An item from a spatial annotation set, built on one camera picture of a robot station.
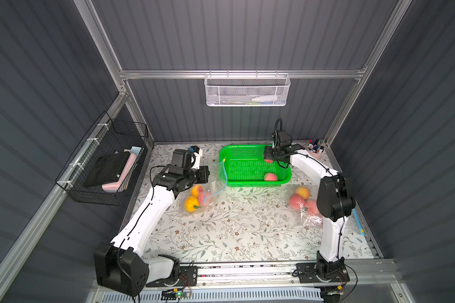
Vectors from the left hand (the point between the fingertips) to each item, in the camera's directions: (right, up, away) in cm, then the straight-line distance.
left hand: (212, 173), depth 77 cm
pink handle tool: (-31, -3, -14) cm, 35 cm away
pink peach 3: (+28, -3, +19) cm, 34 cm away
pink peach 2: (+38, -14, +9) cm, 42 cm away
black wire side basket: (-44, +15, 0) cm, 46 cm away
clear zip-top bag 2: (+41, -21, +7) cm, 46 cm away
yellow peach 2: (-10, -10, +16) cm, 21 cm away
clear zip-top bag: (+1, -6, +19) cm, 20 cm away
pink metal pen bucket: (+54, +12, +24) cm, 60 cm away
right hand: (+28, +9, +20) cm, 35 cm away
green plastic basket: (+15, +2, +31) cm, 34 cm away
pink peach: (-5, -12, +13) cm, 18 cm away
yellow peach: (-11, -15, +11) cm, 21 cm away
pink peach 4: (+27, +5, +19) cm, 34 cm away
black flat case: (-38, +2, -8) cm, 39 cm away
